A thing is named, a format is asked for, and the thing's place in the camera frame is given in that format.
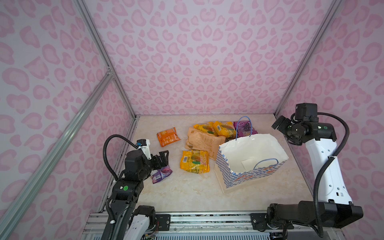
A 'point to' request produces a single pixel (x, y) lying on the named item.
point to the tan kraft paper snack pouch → (208, 137)
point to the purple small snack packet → (157, 175)
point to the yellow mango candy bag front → (195, 161)
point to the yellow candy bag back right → (227, 129)
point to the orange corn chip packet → (168, 137)
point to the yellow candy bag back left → (210, 127)
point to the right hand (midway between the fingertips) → (281, 127)
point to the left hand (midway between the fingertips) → (161, 151)
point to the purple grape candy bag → (245, 128)
